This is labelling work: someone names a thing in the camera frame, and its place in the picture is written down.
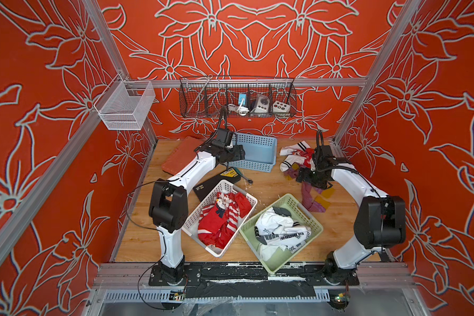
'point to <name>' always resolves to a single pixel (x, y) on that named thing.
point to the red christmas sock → (244, 205)
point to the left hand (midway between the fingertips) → (239, 151)
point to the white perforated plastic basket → (223, 191)
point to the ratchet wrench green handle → (250, 182)
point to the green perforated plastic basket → (272, 259)
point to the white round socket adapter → (262, 105)
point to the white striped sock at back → (289, 149)
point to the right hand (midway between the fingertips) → (300, 179)
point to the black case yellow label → (230, 174)
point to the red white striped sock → (232, 216)
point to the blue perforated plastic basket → (261, 152)
